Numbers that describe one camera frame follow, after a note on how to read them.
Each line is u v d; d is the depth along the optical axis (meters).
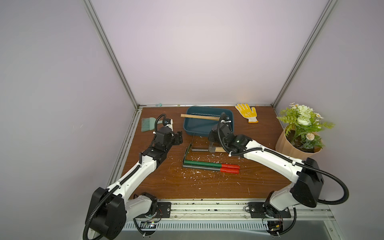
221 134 0.58
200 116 1.01
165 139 0.61
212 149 0.77
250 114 1.14
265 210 0.65
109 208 0.40
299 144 0.84
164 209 0.73
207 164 0.87
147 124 1.10
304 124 0.71
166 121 0.71
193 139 1.04
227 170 0.83
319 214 0.73
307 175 0.41
